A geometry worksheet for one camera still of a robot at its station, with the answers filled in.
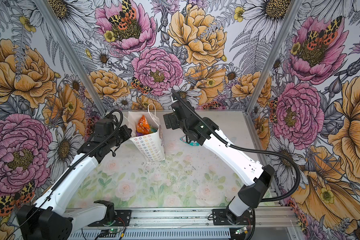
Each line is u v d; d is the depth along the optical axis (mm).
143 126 845
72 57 891
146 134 745
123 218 739
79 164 484
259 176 411
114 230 714
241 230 715
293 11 729
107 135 585
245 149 430
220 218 730
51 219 373
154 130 920
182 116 512
